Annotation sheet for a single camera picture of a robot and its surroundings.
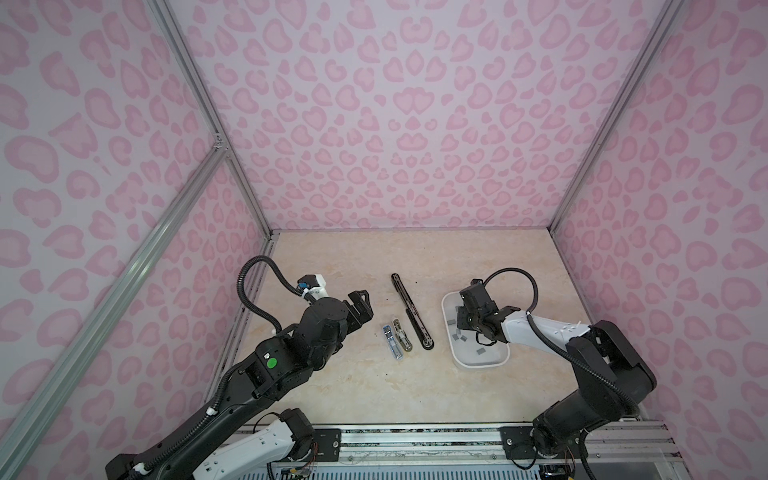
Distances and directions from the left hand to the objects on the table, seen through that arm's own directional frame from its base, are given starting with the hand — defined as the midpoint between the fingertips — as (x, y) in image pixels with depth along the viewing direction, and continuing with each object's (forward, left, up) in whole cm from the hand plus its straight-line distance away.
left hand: (359, 296), depth 67 cm
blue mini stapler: (+1, -7, -28) cm, 29 cm away
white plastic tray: (-1, -29, -30) cm, 42 cm away
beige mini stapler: (+2, -11, -29) cm, 31 cm away
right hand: (+9, -30, -26) cm, 41 cm away
